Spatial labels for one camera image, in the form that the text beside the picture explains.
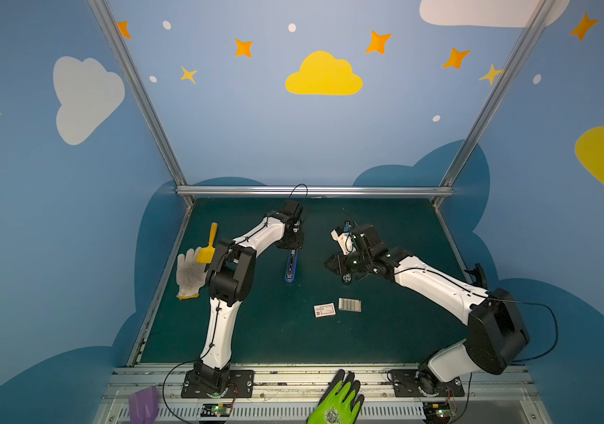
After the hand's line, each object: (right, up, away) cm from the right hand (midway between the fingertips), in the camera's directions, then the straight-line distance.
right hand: (330, 260), depth 84 cm
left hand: (-11, +4, +18) cm, 21 cm away
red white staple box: (-1, -18, +4) cm, 18 cm away
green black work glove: (+2, -37, -13) cm, 39 cm away
